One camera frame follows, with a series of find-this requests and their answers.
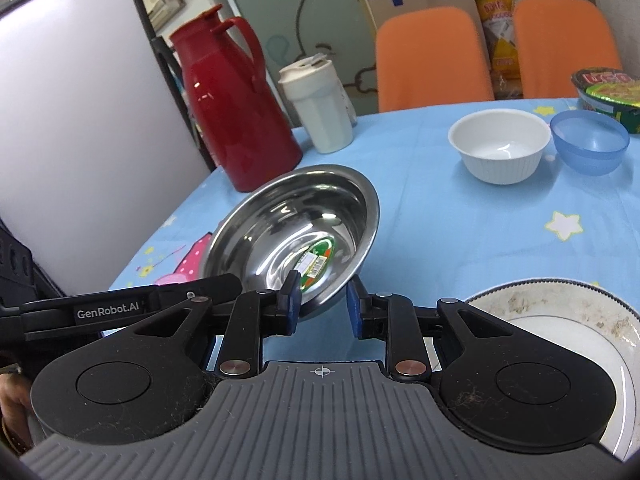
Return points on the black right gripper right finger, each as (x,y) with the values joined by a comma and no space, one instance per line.
(453,325)

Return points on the person's left hand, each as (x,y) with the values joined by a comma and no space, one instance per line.
(15,412)

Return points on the left orange chair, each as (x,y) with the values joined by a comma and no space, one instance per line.
(430,57)

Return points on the green instant noodle cup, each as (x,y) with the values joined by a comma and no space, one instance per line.
(611,92)

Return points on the yellow snack bag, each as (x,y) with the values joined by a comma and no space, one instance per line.
(496,17)

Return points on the white lidded cup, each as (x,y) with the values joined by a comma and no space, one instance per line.
(321,102)

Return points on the stainless steel bowl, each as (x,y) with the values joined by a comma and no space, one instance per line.
(320,221)

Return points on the white gold-rimmed plate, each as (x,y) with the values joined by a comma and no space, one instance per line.
(590,321)

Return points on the white ribbed bowl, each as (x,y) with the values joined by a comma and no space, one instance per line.
(501,146)

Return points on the blue plastic bowl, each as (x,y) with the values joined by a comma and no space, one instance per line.
(588,142)

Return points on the orange chair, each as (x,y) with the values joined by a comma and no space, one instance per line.
(430,57)
(555,39)

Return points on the brown cardboard box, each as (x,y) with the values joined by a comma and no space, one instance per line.
(383,10)

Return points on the white board panel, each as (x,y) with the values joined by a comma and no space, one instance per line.
(96,145)

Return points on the blue cartoon tablecloth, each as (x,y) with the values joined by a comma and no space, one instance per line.
(442,233)

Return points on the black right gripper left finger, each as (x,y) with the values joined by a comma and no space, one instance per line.
(230,324)

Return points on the red thermos jug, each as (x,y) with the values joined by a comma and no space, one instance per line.
(242,124)

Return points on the right orange chair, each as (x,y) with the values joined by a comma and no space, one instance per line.
(555,39)

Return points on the white air conditioner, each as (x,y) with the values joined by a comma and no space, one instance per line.
(160,12)

